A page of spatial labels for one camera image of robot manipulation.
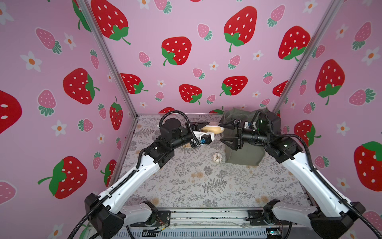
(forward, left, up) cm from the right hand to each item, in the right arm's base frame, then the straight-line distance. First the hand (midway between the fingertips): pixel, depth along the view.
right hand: (217, 134), depth 58 cm
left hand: (+7, +4, -2) cm, 9 cm away
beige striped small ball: (+11, -3, -38) cm, 40 cm away
